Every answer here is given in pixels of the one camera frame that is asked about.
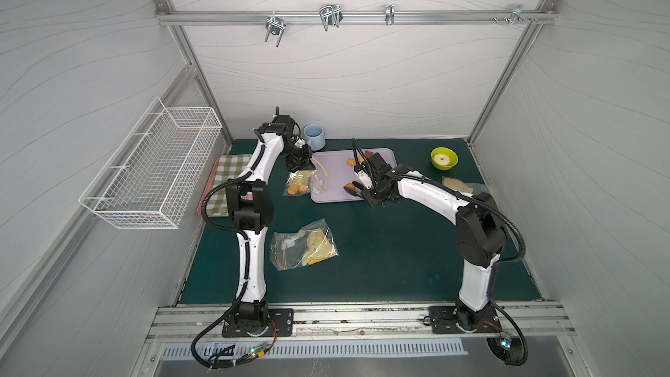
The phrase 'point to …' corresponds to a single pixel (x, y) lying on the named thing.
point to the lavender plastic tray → (340, 169)
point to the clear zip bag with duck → (310, 244)
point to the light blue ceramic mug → (314, 136)
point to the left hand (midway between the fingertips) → (316, 165)
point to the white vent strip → (200, 349)
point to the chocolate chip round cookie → (303, 188)
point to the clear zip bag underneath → (307, 181)
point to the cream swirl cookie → (350, 186)
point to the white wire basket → (149, 181)
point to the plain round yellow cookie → (292, 189)
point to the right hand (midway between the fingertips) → (370, 192)
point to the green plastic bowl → (451, 153)
